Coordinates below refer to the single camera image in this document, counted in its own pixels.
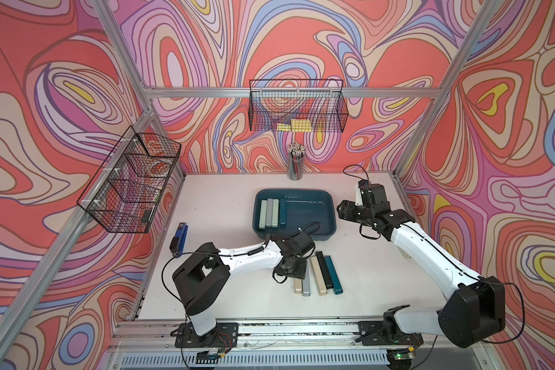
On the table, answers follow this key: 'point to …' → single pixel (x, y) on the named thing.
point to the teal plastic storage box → (302, 206)
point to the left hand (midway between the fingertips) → (302, 275)
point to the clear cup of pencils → (296, 158)
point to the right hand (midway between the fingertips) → (345, 214)
